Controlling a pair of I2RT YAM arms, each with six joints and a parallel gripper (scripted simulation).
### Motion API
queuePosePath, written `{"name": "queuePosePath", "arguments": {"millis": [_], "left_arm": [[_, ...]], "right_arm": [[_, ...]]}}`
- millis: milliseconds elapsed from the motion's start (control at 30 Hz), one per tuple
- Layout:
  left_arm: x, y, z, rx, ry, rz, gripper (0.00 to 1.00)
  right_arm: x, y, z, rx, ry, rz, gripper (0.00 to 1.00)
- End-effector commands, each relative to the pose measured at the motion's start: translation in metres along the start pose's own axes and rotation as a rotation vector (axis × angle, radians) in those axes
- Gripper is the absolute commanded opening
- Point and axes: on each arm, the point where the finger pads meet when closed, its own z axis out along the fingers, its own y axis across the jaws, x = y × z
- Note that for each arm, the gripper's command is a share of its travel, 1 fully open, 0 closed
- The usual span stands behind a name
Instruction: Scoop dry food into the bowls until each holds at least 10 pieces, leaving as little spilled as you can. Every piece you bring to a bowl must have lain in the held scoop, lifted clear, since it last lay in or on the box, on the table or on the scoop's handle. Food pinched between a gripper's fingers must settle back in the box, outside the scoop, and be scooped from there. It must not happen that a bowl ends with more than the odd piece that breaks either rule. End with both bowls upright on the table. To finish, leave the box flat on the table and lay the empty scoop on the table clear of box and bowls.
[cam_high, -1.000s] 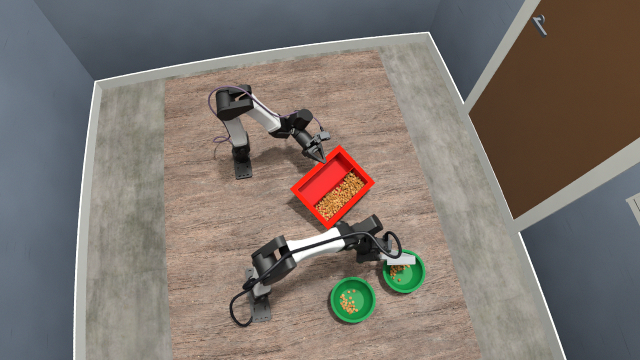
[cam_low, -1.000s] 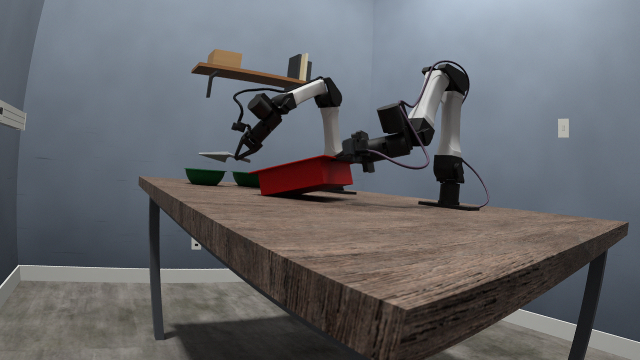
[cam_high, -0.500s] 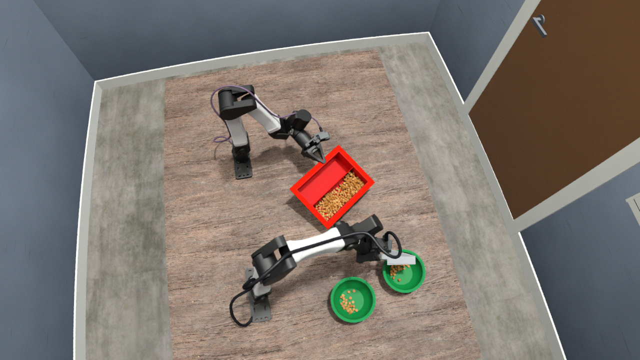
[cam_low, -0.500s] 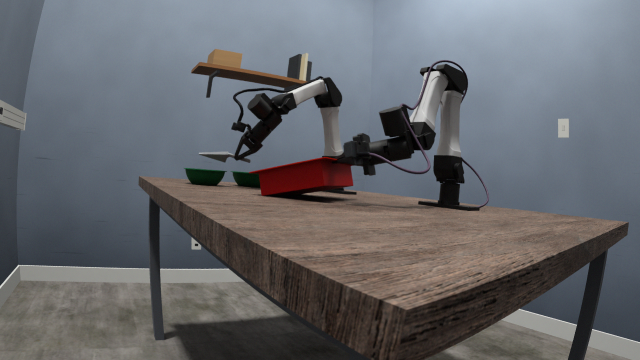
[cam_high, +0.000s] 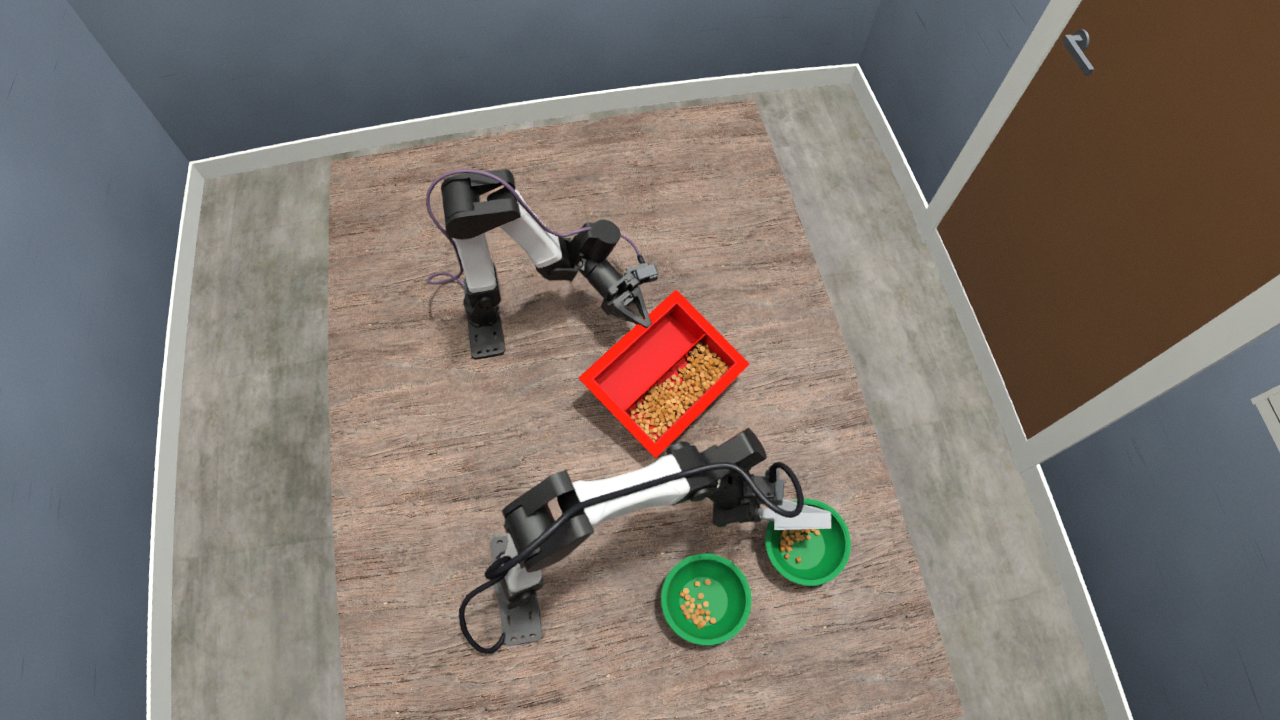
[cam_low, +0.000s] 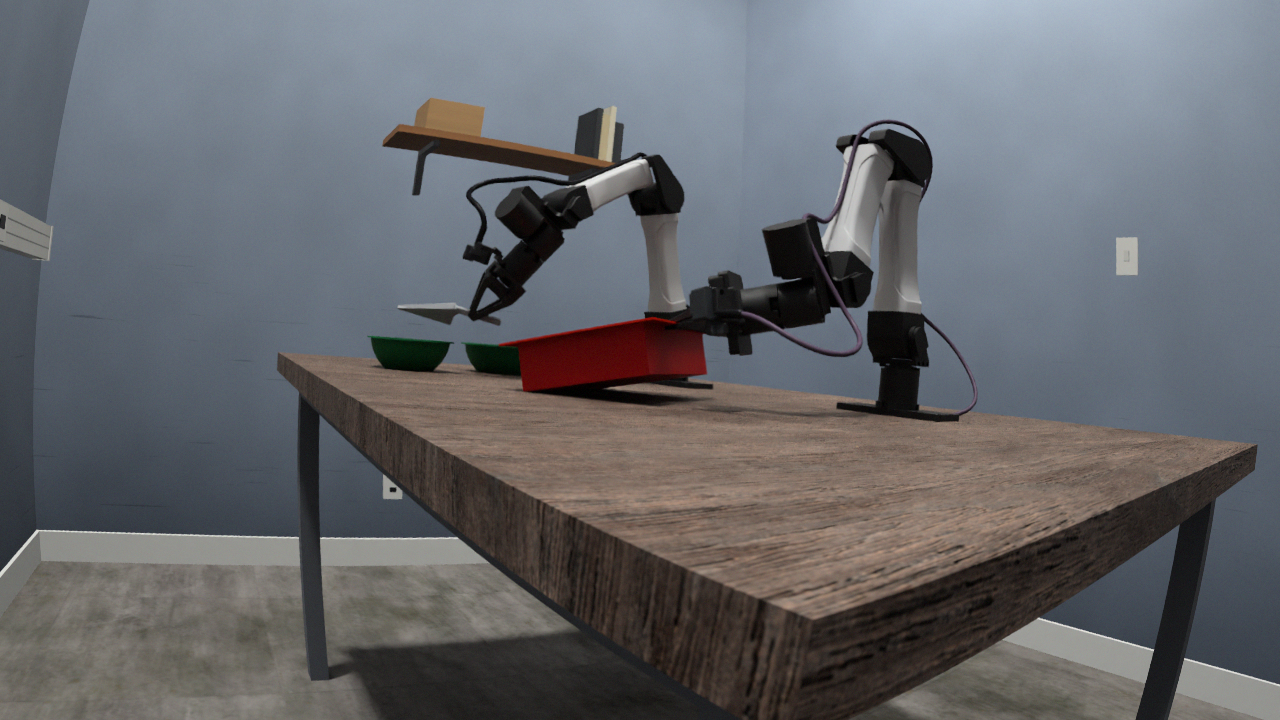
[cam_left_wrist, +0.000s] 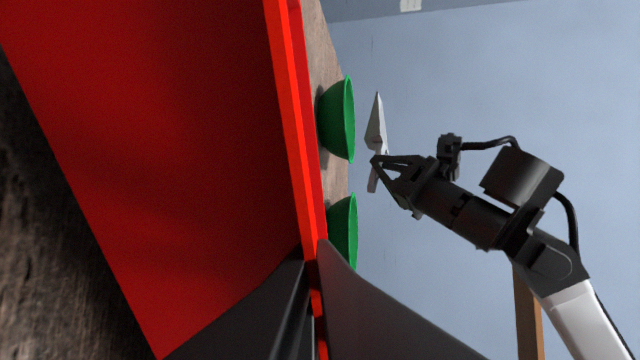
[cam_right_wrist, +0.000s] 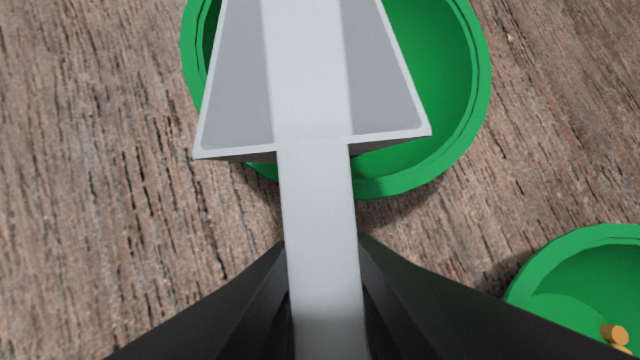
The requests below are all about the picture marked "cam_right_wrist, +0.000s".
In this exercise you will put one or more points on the green bowl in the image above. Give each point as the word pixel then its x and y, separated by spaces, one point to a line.
pixel 447 55
pixel 588 276

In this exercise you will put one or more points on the grey metal scoop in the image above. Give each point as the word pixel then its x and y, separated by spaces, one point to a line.
pixel 306 84

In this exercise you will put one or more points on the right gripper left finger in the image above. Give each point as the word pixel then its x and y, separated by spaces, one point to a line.
pixel 231 323

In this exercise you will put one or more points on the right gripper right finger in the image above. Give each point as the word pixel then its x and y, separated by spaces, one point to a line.
pixel 432 317

